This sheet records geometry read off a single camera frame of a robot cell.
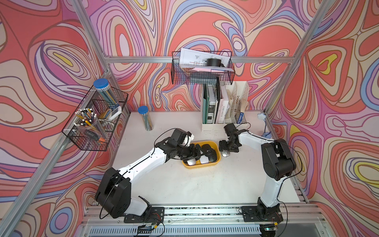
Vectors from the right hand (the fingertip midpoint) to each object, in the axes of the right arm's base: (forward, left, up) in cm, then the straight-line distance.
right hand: (225, 152), depth 97 cm
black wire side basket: (+5, +65, +33) cm, 73 cm away
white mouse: (-6, +15, +2) cm, 16 cm away
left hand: (-10, +17, +17) cm, 26 cm away
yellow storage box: (-10, +19, +3) cm, 22 cm away
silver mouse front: (-7, +23, +2) cm, 24 cm away
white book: (+21, +1, +22) cm, 30 cm away
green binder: (+18, +13, +29) cm, 37 cm away
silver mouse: (-2, +1, +2) cm, 2 cm away
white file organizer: (+40, -16, +11) cm, 45 cm away
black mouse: (-3, +11, +6) cm, 13 cm away
